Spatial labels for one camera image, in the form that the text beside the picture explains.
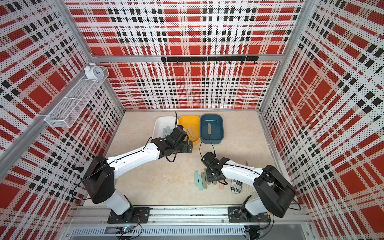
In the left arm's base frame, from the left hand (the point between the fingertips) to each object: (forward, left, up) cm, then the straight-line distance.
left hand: (187, 145), depth 87 cm
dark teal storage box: (+16, -19, -11) cm, 27 cm away
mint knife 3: (-16, -5, -12) cm, 20 cm away
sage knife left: (-14, -9, -11) cm, 20 cm away
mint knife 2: (+19, +17, -12) cm, 28 cm away
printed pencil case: (-21, -27, -9) cm, 35 cm away
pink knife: (-20, -19, -11) cm, 30 cm away
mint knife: (+18, +19, -12) cm, 29 cm away
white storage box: (+24, +21, -11) cm, 34 cm away
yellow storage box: (+22, -1, -9) cm, 24 cm away
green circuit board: (-40, +29, -10) cm, 50 cm away
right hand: (-14, -16, -12) cm, 24 cm away
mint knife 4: (-20, -8, -11) cm, 24 cm away
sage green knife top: (+19, -14, -12) cm, 26 cm away
